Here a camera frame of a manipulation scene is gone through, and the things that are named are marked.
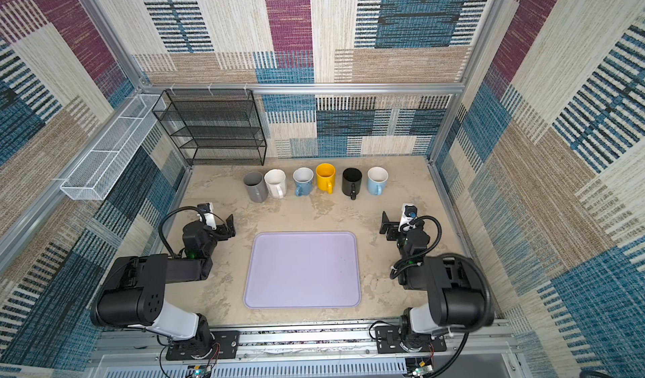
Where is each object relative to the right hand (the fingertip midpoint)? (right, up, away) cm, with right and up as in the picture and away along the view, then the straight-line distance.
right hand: (399, 215), depth 91 cm
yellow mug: (-26, +14, +12) cm, 32 cm away
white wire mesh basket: (-90, +14, -20) cm, 94 cm away
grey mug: (-53, +10, +6) cm, 54 cm away
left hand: (-65, -1, +2) cm, 65 cm away
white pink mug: (-46, +13, +12) cm, 50 cm away
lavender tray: (-34, -18, -3) cm, 39 cm away
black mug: (-16, +12, +11) cm, 23 cm away
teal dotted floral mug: (-36, +14, +15) cm, 41 cm away
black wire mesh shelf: (-74, +36, +19) cm, 85 cm away
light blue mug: (-5, +14, +16) cm, 22 cm away
